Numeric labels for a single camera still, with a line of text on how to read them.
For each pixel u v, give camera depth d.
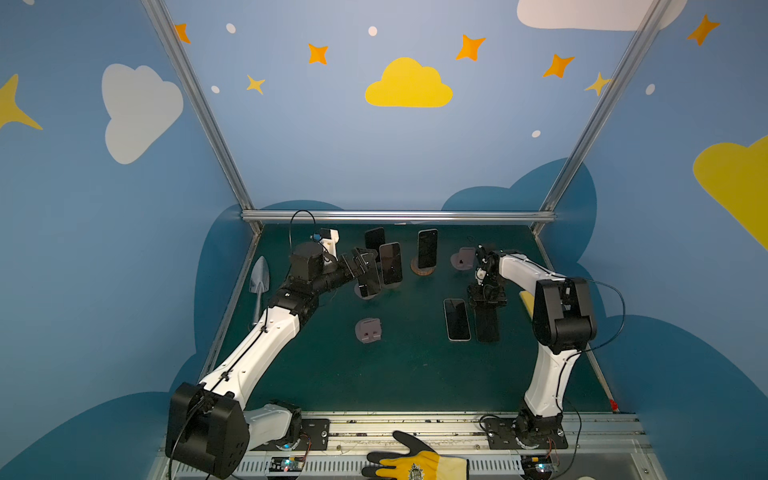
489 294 0.87
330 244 0.72
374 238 0.99
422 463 0.69
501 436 0.75
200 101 0.84
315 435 0.74
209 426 0.39
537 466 0.71
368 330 0.89
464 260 1.07
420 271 1.07
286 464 0.70
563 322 0.54
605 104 0.86
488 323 0.95
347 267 0.68
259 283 1.01
